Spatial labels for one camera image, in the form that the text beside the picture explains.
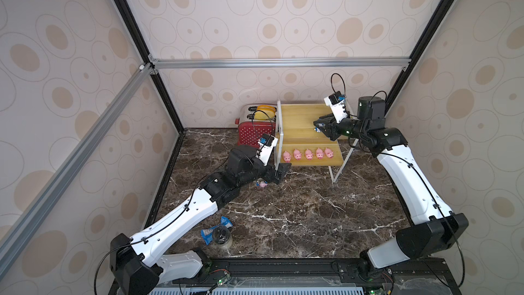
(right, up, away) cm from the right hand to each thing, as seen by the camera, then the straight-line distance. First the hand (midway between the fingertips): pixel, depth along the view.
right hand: (315, 122), depth 72 cm
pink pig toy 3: (+1, -12, +15) cm, 19 cm away
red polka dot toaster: (-25, 0, +30) cm, 39 cm away
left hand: (-11, -13, -5) cm, 18 cm away
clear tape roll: (-33, -41, 0) cm, 52 cm away
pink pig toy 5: (+9, -12, +15) cm, 21 cm away
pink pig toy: (-9, -13, +13) cm, 20 cm away
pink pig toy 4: (+5, -12, +15) cm, 19 cm away
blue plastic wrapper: (-41, -43, +8) cm, 60 cm away
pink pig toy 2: (-4, -12, +15) cm, 19 cm away
